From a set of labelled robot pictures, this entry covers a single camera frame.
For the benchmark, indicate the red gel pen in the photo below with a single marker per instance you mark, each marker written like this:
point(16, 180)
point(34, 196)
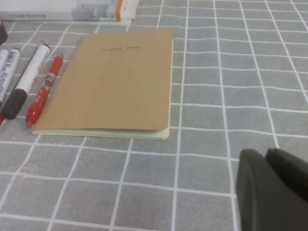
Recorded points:
point(42, 95)

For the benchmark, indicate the white orange book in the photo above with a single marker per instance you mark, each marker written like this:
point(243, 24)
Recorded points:
point(92, 11)

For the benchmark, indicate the white marker with barcode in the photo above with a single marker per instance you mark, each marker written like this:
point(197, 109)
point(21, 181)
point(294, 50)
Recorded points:
point(8, 71)

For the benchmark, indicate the tan classic note notebook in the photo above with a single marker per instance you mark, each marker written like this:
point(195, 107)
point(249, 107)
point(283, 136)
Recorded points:
point(116, 85)

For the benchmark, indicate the white marker black cap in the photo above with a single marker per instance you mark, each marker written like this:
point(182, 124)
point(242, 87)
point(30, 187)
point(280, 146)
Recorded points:
point(20, 93)

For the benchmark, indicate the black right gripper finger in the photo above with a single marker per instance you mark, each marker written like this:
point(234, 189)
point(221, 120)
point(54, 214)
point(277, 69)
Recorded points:
point(272, 191)

